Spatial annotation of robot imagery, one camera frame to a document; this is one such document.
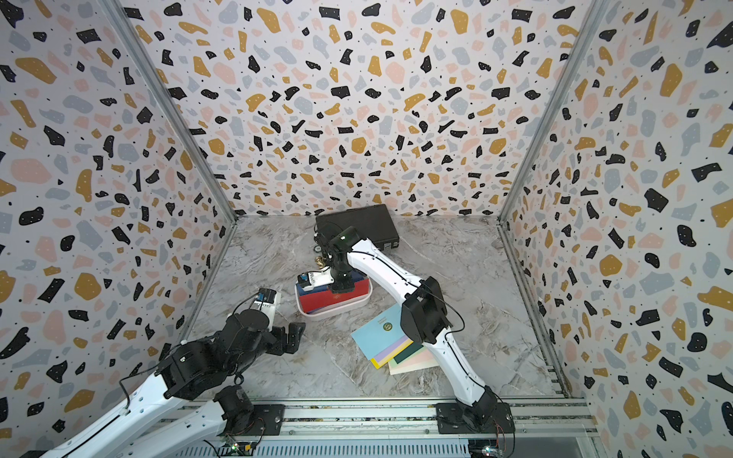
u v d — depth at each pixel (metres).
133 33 0.73
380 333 0.91
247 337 0.52
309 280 0.76
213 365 0.50
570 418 0.76
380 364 0.82
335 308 0.89
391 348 0.85
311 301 0.90
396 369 0.82
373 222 1.17
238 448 0.70
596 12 0.71
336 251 0.65
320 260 1.06
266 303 0.62
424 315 0.56
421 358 0.85
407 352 0.85
